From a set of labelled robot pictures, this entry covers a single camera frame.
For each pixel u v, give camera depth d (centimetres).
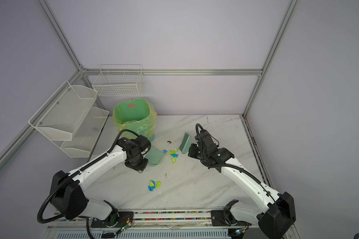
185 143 86
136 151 60
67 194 41
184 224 73
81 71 91
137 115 103
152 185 84
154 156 92
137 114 101
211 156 56
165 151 98
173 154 98
